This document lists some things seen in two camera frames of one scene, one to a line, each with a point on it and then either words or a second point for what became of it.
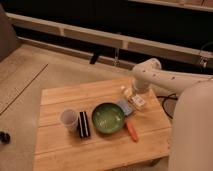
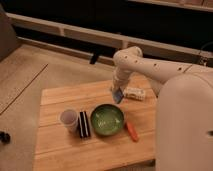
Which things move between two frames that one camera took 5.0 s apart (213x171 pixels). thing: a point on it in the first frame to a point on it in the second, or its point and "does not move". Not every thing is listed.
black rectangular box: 84,125 does not move
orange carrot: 132,131 does not move
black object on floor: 4,137 does not move
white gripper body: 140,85 to 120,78
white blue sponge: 125,107 to 117,95
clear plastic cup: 70,119 does not move
